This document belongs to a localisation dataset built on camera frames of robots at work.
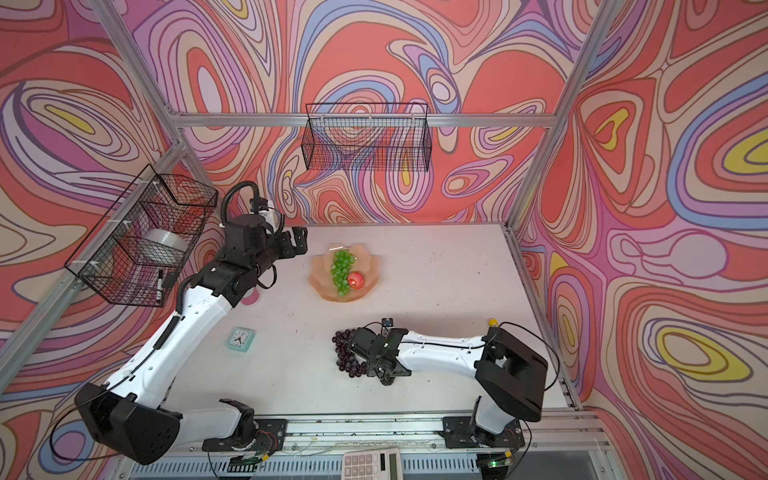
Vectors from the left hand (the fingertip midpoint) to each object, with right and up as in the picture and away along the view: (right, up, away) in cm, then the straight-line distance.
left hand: (294, 229), depth 75 cm
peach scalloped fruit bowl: (+1, -15, +26) cm, 30 cm away
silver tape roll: (-31, -2, -2) cm, 31 cm away
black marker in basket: (-30, -17, -5) cm, 35 cm away
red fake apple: (+13, -15, +23) cm, 31 cm away
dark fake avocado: (+24, -41, +5) cm, 48 cm away
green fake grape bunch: (+8, -11, +26) cm, 30 cm away
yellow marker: (+57, -28, +16) cm, 65 cm away
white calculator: (+21, -56, -7) cm, 60 cm away
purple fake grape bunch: (+12, -36, +7) cm, 39 cm away
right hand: (+24, -40, +8) cm, 47 cm away
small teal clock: (-20, -32, +13) cm, 40 cm away
